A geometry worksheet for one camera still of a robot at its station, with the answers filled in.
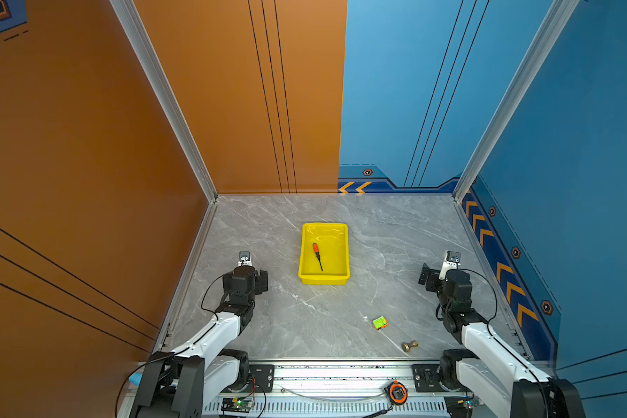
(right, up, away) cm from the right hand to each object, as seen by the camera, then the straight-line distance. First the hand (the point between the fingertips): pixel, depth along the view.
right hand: (436, 266), depth 87 cm
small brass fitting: (-13, -22, -10) cm, 28 cm away
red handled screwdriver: (-41, +5, +15) cm, 44 cm away
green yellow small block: (-20, -17, -6) cm, 27 cm away
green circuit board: (-62, -35, -16) cm, 73 cm away
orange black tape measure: (-18, -30, -18) cm, 40 cm away
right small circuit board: (-2, -35, -17) cm, 39 cm away
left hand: (-65, -2, +2) cm, 65 cm away
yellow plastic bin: (-34, +8, +18) cm, 39 cm away
